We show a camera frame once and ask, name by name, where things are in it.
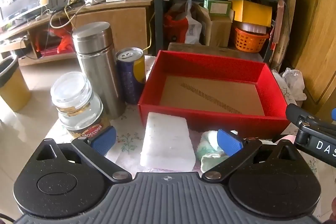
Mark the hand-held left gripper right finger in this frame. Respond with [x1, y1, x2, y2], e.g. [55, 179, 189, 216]
[202, 130, 298, 183]

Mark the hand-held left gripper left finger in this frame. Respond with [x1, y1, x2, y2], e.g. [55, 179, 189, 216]
[35, 126, 132, 183]

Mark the green and white cloth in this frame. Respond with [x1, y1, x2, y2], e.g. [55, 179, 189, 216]
[200, 130, 239, 172]

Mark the white foam sponge block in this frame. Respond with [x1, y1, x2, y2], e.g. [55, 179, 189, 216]
[140, 112, 197, 172]

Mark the red cardboard box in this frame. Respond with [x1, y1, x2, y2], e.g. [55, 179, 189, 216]
[138, 50, 290, 139]

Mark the floral tablecloth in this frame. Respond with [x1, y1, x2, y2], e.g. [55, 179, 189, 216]
[46, 55, 319, 181]

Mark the clear crumpled plastic bag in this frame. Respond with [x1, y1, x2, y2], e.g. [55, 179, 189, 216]
[281, 68, 307, 101]

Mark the glass coffee jar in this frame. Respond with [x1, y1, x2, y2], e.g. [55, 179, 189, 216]
[51, 71, 112, 139]

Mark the blue and yellow drink can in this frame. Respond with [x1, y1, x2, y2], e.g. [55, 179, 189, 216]
[116, 47, 146, 105]

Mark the stainless steel thermos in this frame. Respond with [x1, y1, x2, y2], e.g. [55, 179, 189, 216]
[72, 21, 126, 119]

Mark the wooden wardrobe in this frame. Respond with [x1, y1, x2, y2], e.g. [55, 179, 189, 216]
[283, 0, 336, 119]

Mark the orange plastic basket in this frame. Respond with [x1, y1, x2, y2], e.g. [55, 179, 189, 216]
[234, 27, 270, 53]

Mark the dark wooden stool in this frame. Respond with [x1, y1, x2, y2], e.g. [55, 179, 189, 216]
[167, 42, 263, 62]

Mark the yellow trash bin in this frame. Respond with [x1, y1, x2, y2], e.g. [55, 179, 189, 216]
[0, 55, 31, 112]

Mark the white plastic container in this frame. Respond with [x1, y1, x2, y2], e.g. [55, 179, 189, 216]
[238, 22, 269, 35]

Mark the brown cardboard box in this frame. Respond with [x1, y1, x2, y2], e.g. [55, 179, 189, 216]
[196, 5, 234, 47]

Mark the yellow cardboard box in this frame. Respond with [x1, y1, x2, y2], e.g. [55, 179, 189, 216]
[231, 0, 273, 28]

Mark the wooden television cabinet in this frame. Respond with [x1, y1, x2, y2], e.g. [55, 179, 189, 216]
[0, 0, 155, 67]

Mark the red and white plastic bag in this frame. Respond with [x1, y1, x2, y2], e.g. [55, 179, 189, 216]
[164, 0, 202, 44]

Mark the green and white carton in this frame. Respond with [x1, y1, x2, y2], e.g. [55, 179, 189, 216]
[203, 0, 232, 16]

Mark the black metal shelf rack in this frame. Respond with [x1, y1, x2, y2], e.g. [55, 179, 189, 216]
[154, 0, 292, 63]

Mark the yellow cable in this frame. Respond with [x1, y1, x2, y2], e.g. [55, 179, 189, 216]
[50, 0, 156, 56]

